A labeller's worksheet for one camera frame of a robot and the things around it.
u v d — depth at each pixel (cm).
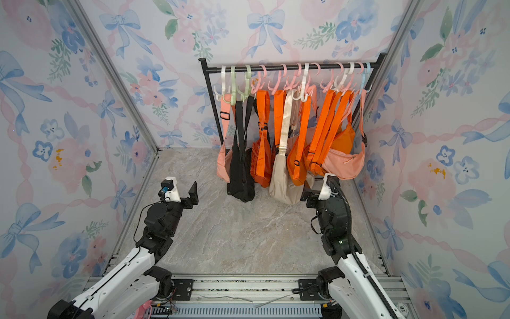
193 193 72
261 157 83
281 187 88
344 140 91
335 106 79
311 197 65
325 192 64
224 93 74
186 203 69
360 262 49
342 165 97
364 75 72
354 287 48
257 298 73
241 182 81
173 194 65
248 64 87
